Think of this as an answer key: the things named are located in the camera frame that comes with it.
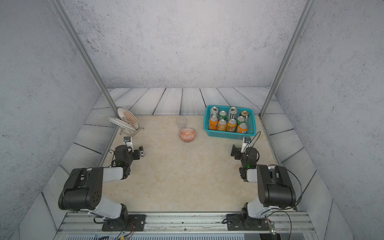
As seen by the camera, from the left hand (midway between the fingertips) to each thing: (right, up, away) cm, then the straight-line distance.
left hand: (136, 146), depth 95 cm
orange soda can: (+49, +15, +9) cm, 52 cm away
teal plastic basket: (+75, +13, +9) cm, 76 cm away
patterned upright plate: (-12, +20, +10) cm, 26 cm away
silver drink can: (+50, +22, +10) cm, 55 cm away
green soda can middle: (+68, +17, +9) cm, 70 cm away
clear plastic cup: (+27, +16, +17) cm, 35 cm away
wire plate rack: (-8, +9, +7) cm, 14 cm away
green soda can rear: (+56, +20, +13) cm, 61 cm away
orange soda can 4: (+67, +11, +4) cm, 68 cm away
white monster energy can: (+63, +22, +10) cm, 67 cm away
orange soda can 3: (+61, +12, +7) cm, 63 cm away
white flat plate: (-8, +14, -2) cm, 16 cm away
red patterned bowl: (+31, +6, +13) cm, 34 cm away
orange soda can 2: (+54, +13, +7) cm, 56 cm away
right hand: (+66, +1, -2) cm, 66 cm away
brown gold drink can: (+72, +22, +13) cm, 76 cm away
